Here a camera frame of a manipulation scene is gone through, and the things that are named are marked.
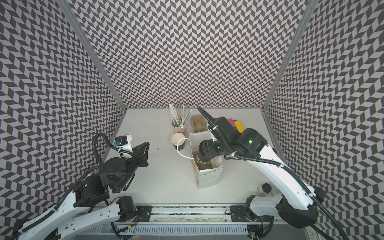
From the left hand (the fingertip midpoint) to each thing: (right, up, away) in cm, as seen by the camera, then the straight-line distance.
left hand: (149, 145), depth 64 cm
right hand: (+27, -3, 0) cm, 27 cm away
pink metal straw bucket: (+6, +5, +36) cm, 36 cm away
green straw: (+13, +13, +30) cm, 35 cm away
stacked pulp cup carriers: (+21, +10, +43) cm, 49 cm away
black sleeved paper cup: (+7, +1, +25) cm, 26 cm away
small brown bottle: (+53, -23, +10) cm, 59 cm away
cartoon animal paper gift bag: (+26, -13, +1) cm, 29 cm away
